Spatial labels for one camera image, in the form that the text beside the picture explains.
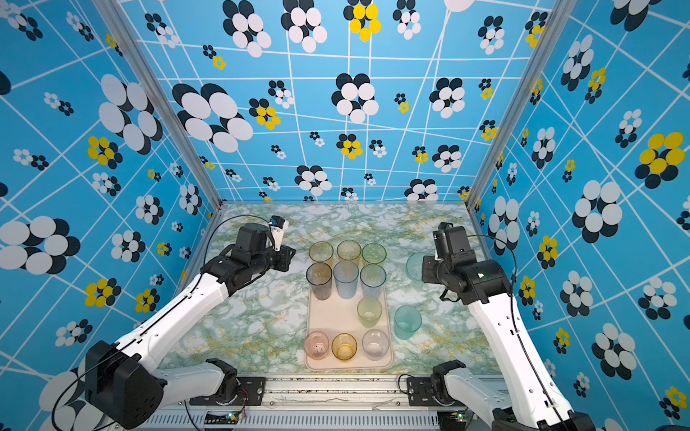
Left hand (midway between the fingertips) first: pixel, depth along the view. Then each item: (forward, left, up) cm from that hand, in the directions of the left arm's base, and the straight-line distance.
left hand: (296, 248), depth 81 cm
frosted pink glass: (-23, -6, -19) cm, 30 cm away
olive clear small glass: (-23, -15, -20) cm, 34 cm away
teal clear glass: (-6, -23, -8) cm, 25 cm away
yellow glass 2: (+7, -16, -11) cm, 21 cm away
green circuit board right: (-41, -44, -20) cm, 64 cm away
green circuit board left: (-40, +18, -22) cm, 49 cm away
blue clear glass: (-5, -15, -8) cm, 18 cm away
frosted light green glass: (-12, -23, -19) cm, 32 cm away
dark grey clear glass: (-5, -7, -7) cm, 11 cm away
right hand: (-9, -40, +5) cm, 42 cm away
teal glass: (-15, -35, -18) cm, 42 cm away
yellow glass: (+7, -6, -12) cm, 15 cm away
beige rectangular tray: (-18, -19, -20) cm, 33 cm away
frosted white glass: (-22, -24, -18) cm, 38 cm away
